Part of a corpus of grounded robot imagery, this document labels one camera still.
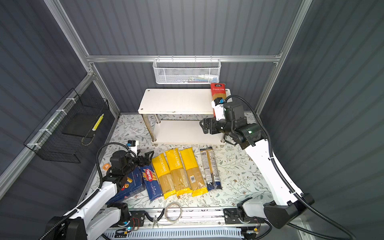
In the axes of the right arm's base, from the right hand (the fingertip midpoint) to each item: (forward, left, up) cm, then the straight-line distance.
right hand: (209, 122), depth 69 cm
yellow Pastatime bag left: (-13, +25, -32) cm, 42 cm away
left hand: (-2, +35, -22) cm, 42 cm away
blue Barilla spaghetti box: (-17, +32, -31) cm, 47 cm away
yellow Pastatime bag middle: (-18, +15, -32) cm, 40 cm away
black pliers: (-35, +27, -34) cm, 55 cm away
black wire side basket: (+8, +70, -3) cm, 70 cm away
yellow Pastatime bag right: (-15, +7, -32) cm, 36 cm away
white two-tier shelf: (+15, +28, 0) cm, 31 cm away
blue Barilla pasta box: (-19, +40, -27) cm, 52 cm away
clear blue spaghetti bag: (-10, -2, -32) cm, 34 cm away
